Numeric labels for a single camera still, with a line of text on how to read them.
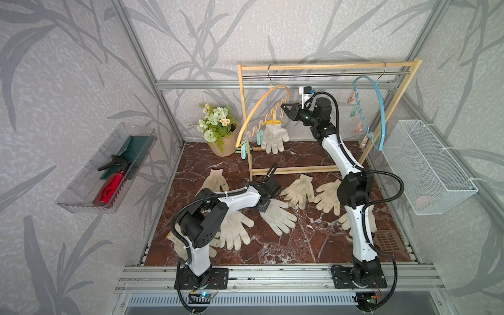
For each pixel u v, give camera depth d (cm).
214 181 102
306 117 80
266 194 68
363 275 64
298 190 99
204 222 48
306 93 79
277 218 89
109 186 60
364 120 117
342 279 72
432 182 62
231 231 85
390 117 78
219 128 93
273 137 90
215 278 73
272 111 112
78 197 58
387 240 84
